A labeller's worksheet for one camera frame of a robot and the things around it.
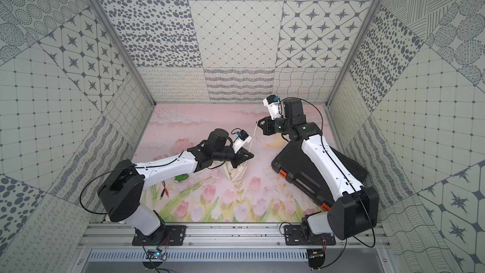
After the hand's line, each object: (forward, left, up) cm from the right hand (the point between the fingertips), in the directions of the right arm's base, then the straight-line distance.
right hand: (260, 122), depth 78 cm
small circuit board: (-44, +40, -26) cm, 64 cm away
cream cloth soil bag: (-17, +10, -14) cm, 24 cm away
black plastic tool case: (-9, -16, -19) cm, 26 cm away
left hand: (-8, +3, -11) cm, 14 cm away
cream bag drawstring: (-6, +3, -1) cm, 7 cm away
